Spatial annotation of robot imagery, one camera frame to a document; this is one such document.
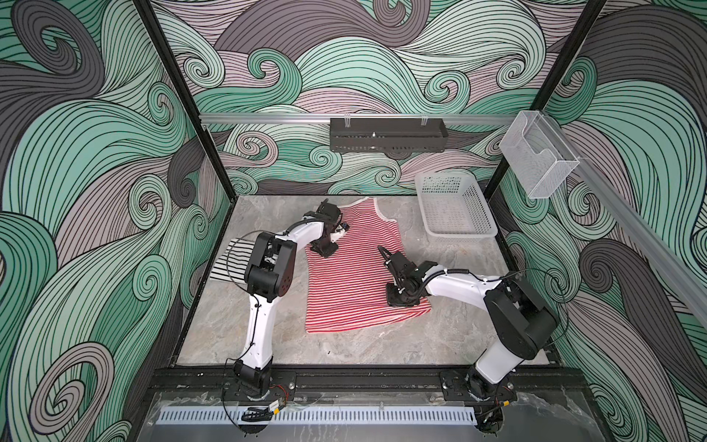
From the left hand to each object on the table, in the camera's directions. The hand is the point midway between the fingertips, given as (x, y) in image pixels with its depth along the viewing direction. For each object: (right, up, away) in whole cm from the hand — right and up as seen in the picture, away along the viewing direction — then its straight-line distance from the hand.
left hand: (323, 245), depth 103 cm
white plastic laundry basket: (+56, +14, +12) cm, 59 cm away
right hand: (+23, -18, -14) cm, 32 cm away
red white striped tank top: (+10, -14, -10) cm, 20 cm away
